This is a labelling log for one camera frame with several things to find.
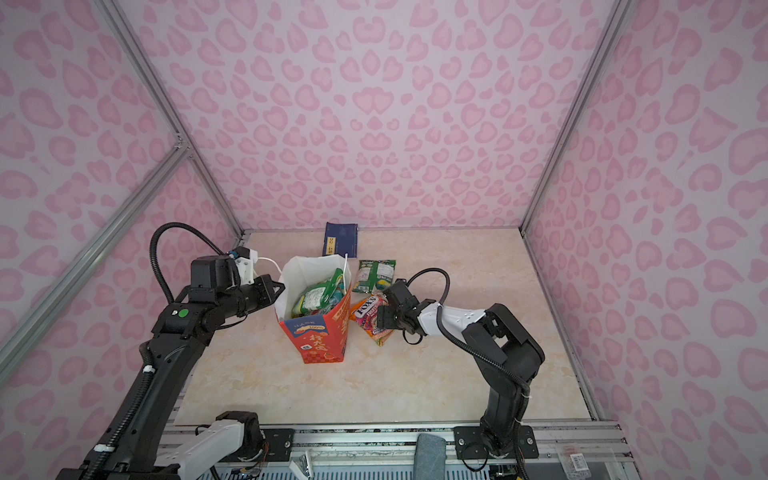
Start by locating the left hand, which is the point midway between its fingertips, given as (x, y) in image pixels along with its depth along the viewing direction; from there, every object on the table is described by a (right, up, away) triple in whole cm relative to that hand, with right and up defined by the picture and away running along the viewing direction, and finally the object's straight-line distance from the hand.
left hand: (284, 280), depth 73 cm
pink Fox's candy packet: (+18, -12, +20) cm, 29 cm away
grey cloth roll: (+35, -40, -4) cm, 54 cm away
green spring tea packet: (+20, -1, +30) cm, 36 cm away
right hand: (+25, -13, +20) cm, 35 cm away
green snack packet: (+6, -5, +4) cm, 9 cm away
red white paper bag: (+7, -15, +3) cm, 17 cm away
